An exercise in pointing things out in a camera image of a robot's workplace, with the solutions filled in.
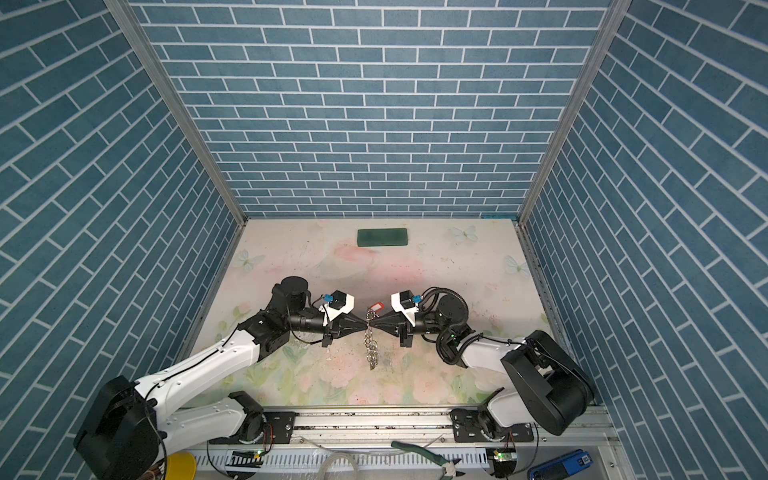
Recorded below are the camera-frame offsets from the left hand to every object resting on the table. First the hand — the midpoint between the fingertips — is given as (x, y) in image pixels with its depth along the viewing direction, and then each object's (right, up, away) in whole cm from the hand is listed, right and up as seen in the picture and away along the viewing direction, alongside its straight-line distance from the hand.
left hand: (363, 326), depth 72 cm
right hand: (+2, +1, -1) cm, 2 cm away
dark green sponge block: (+1, +23, +44) cm, 49 cm away
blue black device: (+46, -31, -4) cm, 56 cm away
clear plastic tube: (-8, -32, -2) cm, 33 cm away
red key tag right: (+3, +3, +6) cm, 8 cm away
